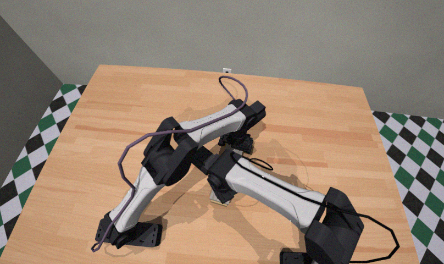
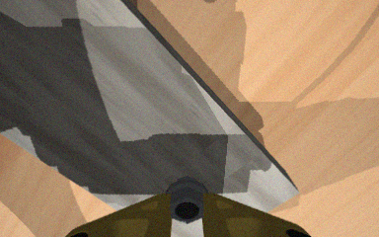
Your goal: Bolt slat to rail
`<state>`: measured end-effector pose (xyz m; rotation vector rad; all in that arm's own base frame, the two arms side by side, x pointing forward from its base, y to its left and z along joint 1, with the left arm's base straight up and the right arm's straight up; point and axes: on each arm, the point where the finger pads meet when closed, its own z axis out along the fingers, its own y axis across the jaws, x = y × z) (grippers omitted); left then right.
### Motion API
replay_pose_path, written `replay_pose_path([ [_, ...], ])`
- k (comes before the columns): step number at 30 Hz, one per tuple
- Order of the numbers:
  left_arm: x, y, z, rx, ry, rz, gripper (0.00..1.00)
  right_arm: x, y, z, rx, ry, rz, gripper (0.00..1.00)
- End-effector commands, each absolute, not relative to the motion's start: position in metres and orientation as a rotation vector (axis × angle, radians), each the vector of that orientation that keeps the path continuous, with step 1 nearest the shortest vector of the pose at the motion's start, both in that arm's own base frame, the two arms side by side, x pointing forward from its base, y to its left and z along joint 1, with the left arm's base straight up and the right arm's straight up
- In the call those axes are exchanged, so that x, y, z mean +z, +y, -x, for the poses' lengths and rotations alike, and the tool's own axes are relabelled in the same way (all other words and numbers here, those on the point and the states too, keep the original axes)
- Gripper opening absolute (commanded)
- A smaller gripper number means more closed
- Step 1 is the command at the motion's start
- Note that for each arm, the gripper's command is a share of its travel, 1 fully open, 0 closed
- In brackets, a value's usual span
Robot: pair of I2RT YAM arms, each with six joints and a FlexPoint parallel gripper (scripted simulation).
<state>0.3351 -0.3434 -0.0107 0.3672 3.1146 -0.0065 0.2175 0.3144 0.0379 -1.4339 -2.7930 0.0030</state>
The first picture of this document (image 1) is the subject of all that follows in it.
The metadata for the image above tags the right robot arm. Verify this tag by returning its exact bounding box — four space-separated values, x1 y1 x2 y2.
192 146 364 264

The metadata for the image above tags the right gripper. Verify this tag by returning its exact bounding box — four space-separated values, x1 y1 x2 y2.
209 183 237 204

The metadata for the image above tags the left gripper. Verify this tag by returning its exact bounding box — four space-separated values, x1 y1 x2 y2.
218 133 253 154

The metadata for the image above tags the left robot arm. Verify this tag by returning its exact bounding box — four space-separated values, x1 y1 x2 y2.
95 99 266 249

